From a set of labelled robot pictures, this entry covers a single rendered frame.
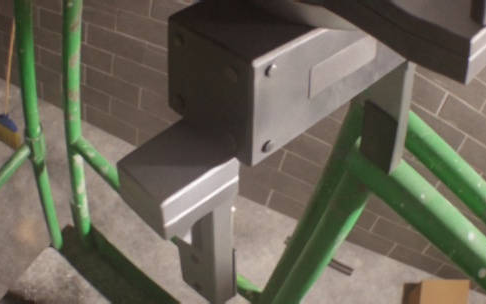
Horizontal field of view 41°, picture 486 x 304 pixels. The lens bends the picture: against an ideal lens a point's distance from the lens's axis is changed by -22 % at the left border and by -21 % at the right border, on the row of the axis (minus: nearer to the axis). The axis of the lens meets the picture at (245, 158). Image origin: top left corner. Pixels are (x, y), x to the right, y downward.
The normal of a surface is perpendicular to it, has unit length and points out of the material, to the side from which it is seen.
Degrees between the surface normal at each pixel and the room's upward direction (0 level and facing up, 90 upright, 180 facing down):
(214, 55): 85
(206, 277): 85
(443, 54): 80
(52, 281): 0
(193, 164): 16
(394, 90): 85
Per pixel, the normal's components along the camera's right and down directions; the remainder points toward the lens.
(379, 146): -0.73, 0.48
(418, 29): -0.40, 0.65
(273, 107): 0.69, 0.52
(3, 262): 0.14, -0.50
